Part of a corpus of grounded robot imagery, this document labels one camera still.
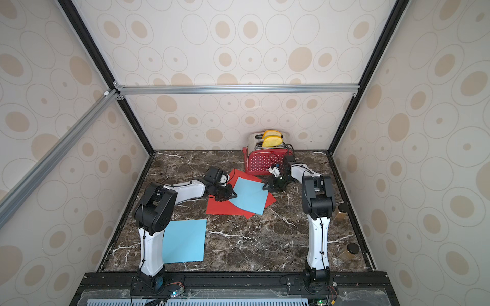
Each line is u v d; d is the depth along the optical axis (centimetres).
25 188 54
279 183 92
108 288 73
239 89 91
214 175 82
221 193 87
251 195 100
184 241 86
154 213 54
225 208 94
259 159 97
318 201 59
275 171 97
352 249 73
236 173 111
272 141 97
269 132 100
